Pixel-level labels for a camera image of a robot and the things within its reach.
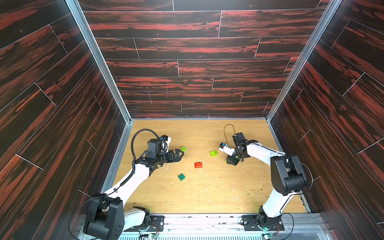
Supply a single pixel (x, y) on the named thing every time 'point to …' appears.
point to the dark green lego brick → (181, 177)
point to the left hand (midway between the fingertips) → (178, 153)
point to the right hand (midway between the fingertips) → (233, 158)
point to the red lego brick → (198, 165)
